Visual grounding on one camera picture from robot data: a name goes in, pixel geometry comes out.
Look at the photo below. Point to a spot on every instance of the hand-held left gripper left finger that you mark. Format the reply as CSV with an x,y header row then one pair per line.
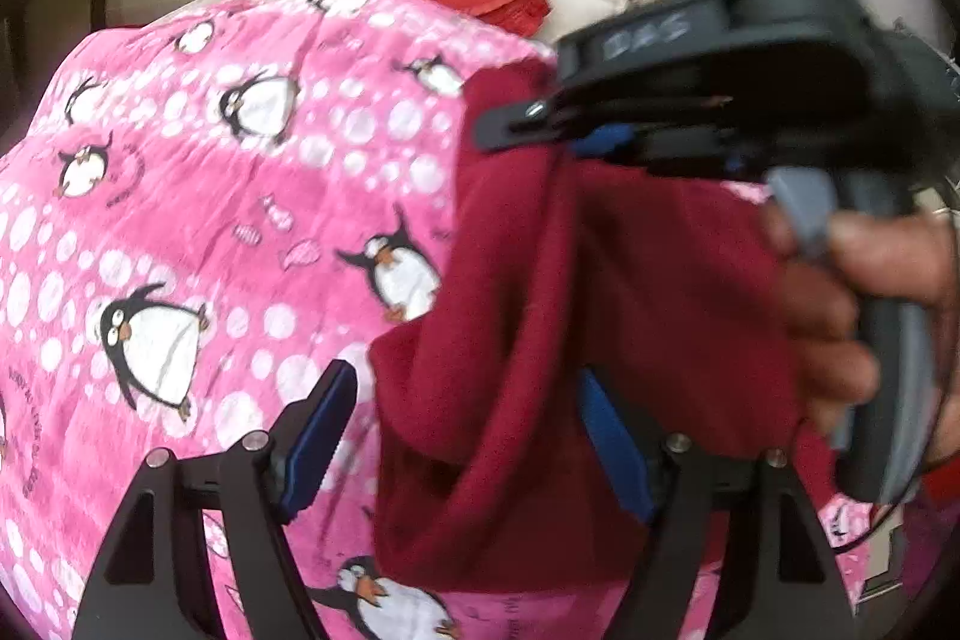
x,y
315,445

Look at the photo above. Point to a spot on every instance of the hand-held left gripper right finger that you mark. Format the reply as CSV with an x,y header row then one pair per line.
x,y
615,452

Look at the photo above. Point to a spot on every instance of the dark red sweater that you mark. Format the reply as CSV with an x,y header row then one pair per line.
x,y
525,347

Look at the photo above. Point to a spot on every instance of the person's right hand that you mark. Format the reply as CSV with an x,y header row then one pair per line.
x,y
885,257

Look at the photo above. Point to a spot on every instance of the pink penguin print blanket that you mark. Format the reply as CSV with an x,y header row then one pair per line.
x,y
187,197

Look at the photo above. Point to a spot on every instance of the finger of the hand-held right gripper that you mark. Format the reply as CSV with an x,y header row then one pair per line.
x,y
607,139
510,123

